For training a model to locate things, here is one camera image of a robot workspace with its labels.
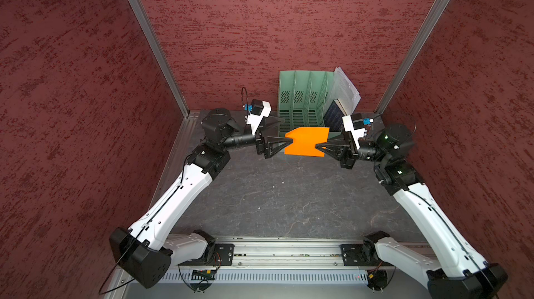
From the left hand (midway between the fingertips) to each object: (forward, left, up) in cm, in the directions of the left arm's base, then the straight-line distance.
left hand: (285, 133), depth 59 cm
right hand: (-4, -8, -3) cm, 10 cm away
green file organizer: (+52, -13, -33) cm, 64 cm away
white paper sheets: (+43, -30, -17) cm, 55 cm away
